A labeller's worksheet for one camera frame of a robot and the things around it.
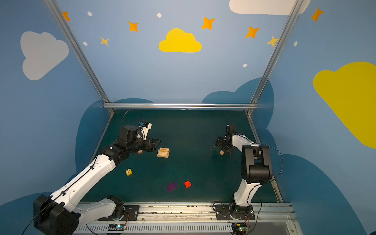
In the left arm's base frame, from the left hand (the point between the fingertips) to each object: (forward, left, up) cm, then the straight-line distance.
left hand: (157, 139), depth 78 cm
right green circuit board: (-38, -43, -22) cm, 61 cm away
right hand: (+8, -40, -19) cm, 45 cm away
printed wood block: (+4, -1, -19) cm, 20 cm away
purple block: (-19, -8, -20) cm, 28 cm away
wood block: (+4, -40, -20) cm, 45 cm away
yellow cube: (-11, +19, -20) cm, 29 cm away
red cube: (-17, -17, -21) cm, 32 cm away
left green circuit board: (-38, +17, -21) cm, 47 cm away
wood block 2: (+1, -2, -21) cm, 21 cm away
